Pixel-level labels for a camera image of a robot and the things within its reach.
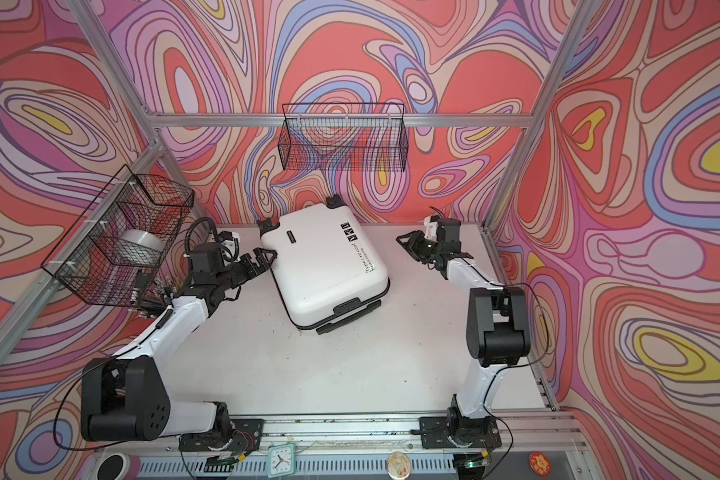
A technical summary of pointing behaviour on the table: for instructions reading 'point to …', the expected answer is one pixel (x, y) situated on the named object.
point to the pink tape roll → (120, 466)
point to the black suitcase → (328, 268)
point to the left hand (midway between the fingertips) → (269, 255)
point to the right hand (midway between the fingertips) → (399, 244)
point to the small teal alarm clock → (281, 460)
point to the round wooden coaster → (398, 465)
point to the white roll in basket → (139, 247)
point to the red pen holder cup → (160, 294)
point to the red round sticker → (540, 463)
